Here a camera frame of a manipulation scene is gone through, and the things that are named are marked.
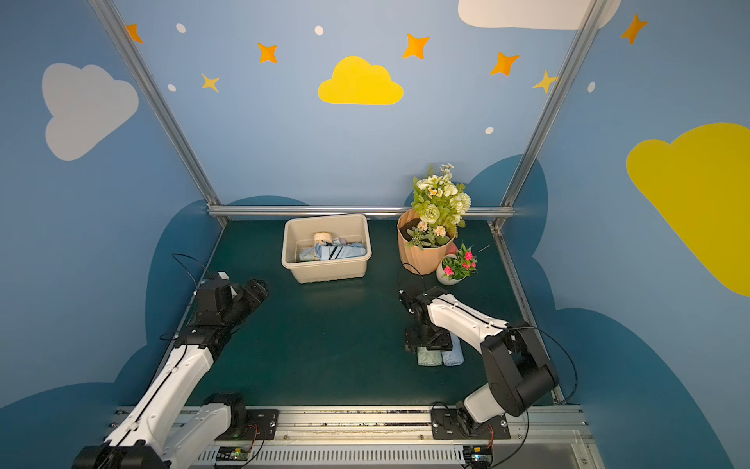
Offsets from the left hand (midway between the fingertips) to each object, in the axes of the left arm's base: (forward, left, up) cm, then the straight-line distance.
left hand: (260, 286), depth 83 cm
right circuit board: (-38, -61, -18) cm, 74 cm away
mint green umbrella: (+16, -10, -5) cm, 19 cm away
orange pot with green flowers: (+21, -50, +3) cm, 55 cm away
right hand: (-11, -50, -13) cm, 53 cm away
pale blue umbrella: (+16, -21, -3) cm, 27 cm away
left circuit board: (-39, +1, -17) cm, 42 cm away
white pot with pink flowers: (+11, -59, -3) cm, 60 cm away
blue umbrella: (-14, -58, -12) cm, 61 cm away
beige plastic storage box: (+26, -5, -6) cm, 27 cm away
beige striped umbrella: (+25, -14, -6) cm, 29 cm away
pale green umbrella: (-15, -50, -13) cm, 54 cm away
